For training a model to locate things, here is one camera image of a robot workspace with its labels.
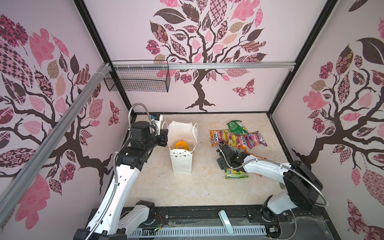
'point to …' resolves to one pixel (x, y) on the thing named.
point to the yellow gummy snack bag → (182, 144)
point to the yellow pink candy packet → (237, 141)
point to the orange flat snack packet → (245, 151)
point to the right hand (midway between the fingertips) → (226, 157)
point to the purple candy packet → (253, 139)
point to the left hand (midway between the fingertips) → (166, 133)
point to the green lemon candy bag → (231, 174)
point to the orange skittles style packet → (214, 137)
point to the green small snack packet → (236, 127)
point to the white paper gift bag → (182, 138)
